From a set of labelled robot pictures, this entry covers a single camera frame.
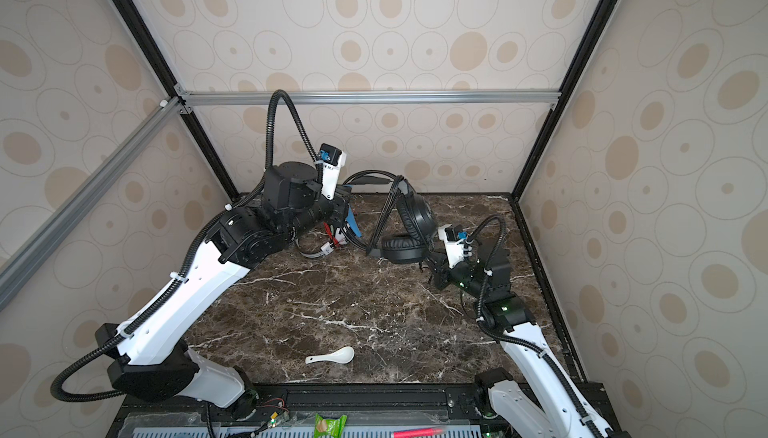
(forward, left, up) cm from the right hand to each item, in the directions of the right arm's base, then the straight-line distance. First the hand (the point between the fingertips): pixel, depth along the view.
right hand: (427, 252), depth 74 cm
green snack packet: (-34, +24, -21) cm, 47 cm away
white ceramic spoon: (-17, +22, -23) cm, 37 cm away
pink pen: (-35, +3, -23) cm, 42 cm away
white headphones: (+14, +30, -19) cm, 39 cm away
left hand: (+3, +16, +20) cm, 26 cm away
